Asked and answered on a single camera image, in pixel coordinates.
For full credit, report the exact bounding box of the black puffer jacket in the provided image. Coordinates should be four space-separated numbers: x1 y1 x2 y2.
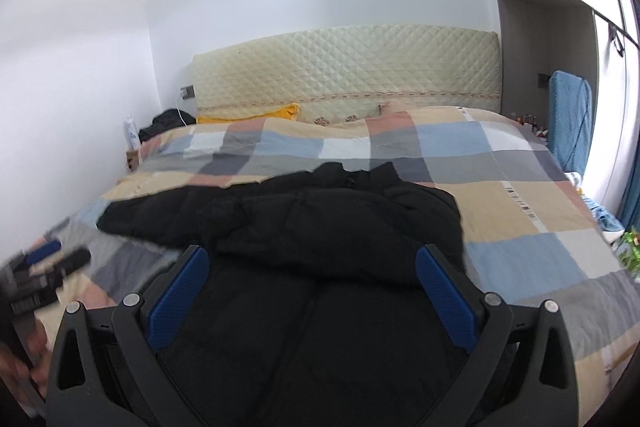
98 164 465 426

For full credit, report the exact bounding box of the person's left hand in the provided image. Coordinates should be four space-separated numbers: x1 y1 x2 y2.
0 321 51 408

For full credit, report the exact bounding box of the plaid patchwork bed quilt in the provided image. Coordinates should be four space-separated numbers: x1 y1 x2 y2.
46 106 639 421

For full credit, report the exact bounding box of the white spray bottle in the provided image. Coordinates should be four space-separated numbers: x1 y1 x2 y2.
124 116 141 150

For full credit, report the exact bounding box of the green toy on floor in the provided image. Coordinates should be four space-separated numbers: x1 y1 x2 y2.
616 228 640 279

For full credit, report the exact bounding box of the black bag on nightstand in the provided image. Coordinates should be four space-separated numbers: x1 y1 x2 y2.
138 108 196 143

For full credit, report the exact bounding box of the blue curtain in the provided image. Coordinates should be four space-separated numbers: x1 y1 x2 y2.
618 164 640 230

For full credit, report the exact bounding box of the blue towel on chair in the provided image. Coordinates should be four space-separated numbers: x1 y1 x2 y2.
548 70 592 176

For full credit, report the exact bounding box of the beige quilted headboard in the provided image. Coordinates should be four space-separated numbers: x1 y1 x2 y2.
191 24 502 124

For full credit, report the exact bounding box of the wall power socket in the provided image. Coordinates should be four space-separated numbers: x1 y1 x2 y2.
180 86 195 100

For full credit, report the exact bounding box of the grey wall cabinet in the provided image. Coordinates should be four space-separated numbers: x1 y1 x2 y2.
497 0 598 124

